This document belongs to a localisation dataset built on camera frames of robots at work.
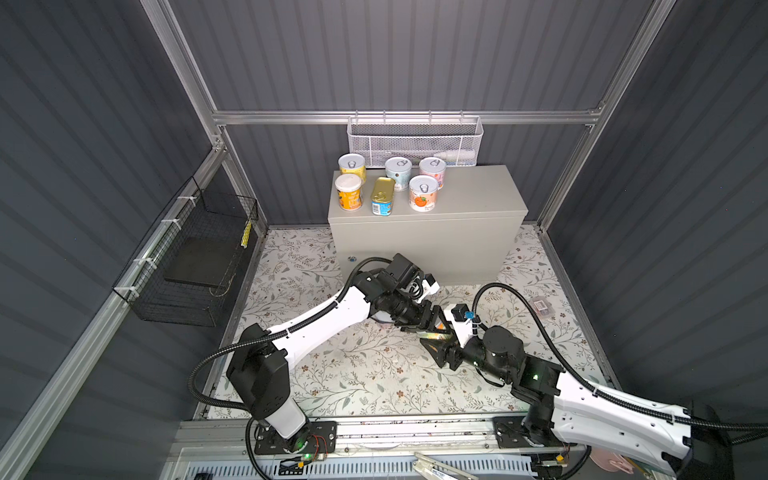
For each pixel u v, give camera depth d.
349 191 0.72
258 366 0.42
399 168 0.81
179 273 0.71
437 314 0.66
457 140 0.83
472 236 1.39
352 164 0.81
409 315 0.66
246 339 0.44
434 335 0.68
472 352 0.64
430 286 0.72
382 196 0.74
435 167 0.80
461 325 0.62
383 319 0.66
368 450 0.72
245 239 0.82
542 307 0.94
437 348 0.67
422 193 0.73
